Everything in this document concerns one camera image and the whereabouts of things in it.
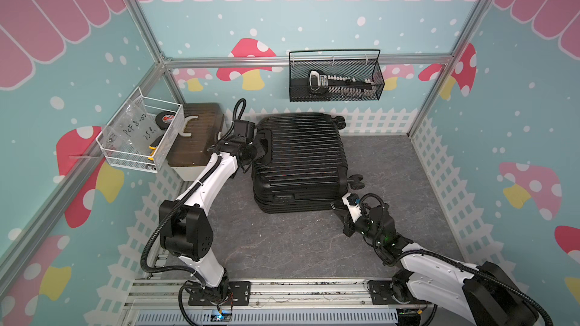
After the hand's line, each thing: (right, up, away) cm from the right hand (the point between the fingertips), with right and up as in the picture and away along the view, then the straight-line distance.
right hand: (335, 210), depth 83 cm
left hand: (-29, +21, +5) cm, 36 cm away
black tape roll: (-61, +33, -4) cm, 70 cm away
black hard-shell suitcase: (-11, +16, -3) cm, 20 cm away
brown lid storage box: (-56, +33, +13) cm, 67 cm away
